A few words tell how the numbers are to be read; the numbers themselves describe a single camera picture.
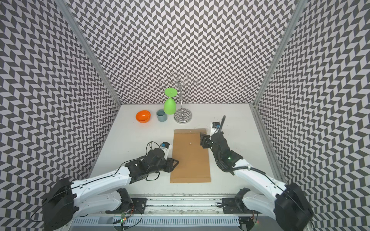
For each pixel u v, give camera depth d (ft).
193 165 3.01
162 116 3.45
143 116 3.47
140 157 2.04
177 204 2.47
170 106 2.86
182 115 3.60
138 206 2.37
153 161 1.96
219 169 1.96
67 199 1.31
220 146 1.90
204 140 2.29
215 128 2.24
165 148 2.39
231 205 2.40
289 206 1.29
